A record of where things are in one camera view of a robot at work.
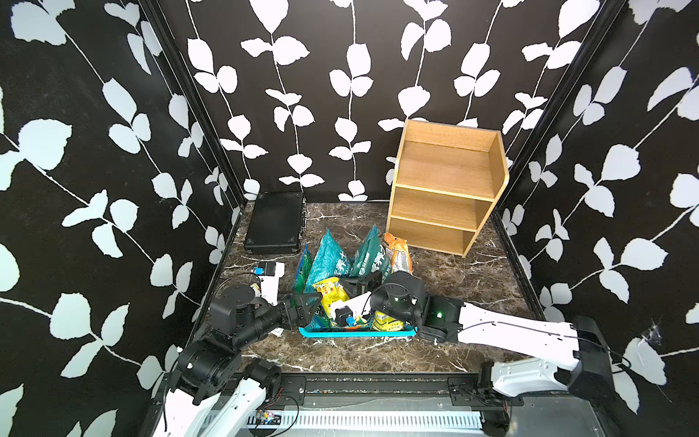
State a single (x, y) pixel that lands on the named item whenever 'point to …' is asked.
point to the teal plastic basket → (385, 332)
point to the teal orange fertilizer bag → (329, 262)
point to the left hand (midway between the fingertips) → (311, 292)
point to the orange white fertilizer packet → (399, 253)
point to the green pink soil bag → (304, 270)
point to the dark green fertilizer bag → (370, 257)
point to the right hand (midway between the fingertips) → (341, 271)
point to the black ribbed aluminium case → (275, 223)
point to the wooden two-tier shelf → (446, 183)
